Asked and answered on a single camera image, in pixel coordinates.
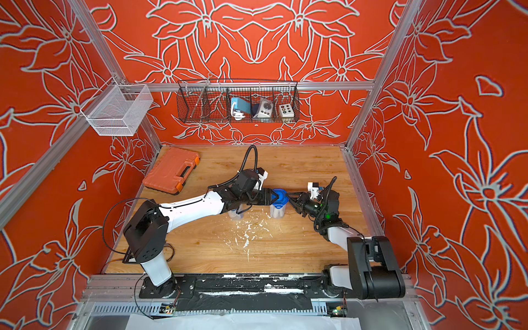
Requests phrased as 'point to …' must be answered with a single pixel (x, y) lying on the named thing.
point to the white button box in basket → (287, 111)
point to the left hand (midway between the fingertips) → (276, 196)
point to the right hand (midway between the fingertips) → (283, 198)
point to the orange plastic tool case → (171, 170)
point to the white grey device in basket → (266, 108)
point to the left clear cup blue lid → (233, 214)
